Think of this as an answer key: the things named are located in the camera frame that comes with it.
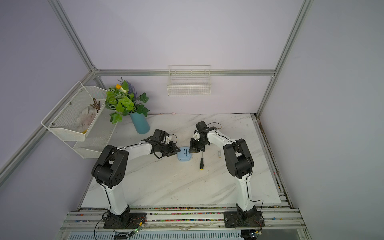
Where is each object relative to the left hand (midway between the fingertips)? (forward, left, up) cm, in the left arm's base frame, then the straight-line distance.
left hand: (180, 150), depth 96 cm
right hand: (-1, -7, 0) cm, 7 cm away
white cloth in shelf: (+3, +49, +26) cm, 55 cm away
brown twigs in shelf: (+12, +46, +28) cm, 55 cm away
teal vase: (+20, +29, +5) cm, 35 cm away
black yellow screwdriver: (-8, -14, -3) cm, 16 cm away
